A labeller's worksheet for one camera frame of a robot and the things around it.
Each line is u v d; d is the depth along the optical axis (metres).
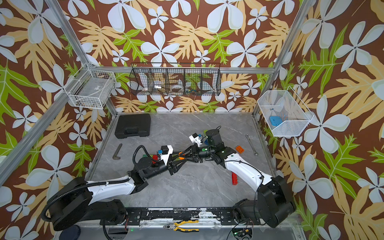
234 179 0.85
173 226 0.70
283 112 0.83
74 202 0.42
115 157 0.96
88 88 0.86
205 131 1.08
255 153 0.99
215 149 0.64
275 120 0.80
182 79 0.96
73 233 0.69
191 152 0.68
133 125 1.05
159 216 0.75
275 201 0.41
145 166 0.60
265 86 1.04
